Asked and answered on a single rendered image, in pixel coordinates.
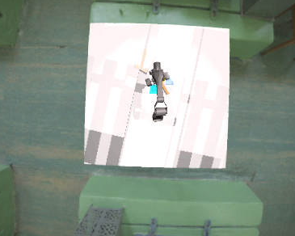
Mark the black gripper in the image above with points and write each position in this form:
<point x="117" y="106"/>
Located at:
<point x="148" y="82"/>

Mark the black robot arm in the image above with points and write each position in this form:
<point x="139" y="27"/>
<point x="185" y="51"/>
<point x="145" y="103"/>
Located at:
<point x="158" y="74"/>

